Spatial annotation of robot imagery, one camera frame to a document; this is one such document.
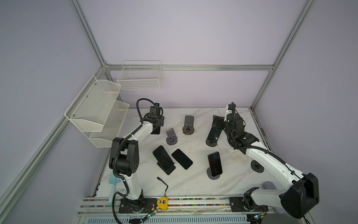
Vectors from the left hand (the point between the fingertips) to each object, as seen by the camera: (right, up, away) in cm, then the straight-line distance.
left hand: (155, 120), depth 97 cm
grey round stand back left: (+12, -13, -1) cm, 18 cm away
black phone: (+19, -26, -5) cm, 32 cm away
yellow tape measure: (+9, -44, -23) cm, 51 cm away
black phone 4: (+37, -22, -19) cm, 48 cm away
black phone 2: (+1, -8, +1) cm, 8 cm away
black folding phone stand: (+11, -32, -11) cm, 35 cm away
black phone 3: (+41, -10, -4) cm, 42 cm away
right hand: (+40, +2, -17) cm, 43 cm away
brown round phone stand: (+24, -7, +7) cm, 26 cm away
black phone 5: (+8, -21, -19) cm, 30 cm away
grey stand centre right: (+39, -17, +2) cm, 43 cm away
